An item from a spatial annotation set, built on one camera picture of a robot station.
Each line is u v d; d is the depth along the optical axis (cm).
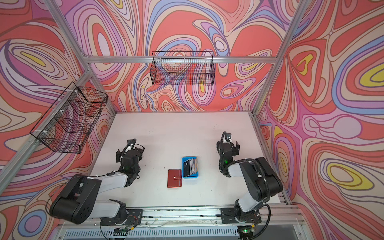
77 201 43
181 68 99
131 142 77
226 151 72
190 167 86
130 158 68
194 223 73
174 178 84
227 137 78
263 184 43
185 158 91
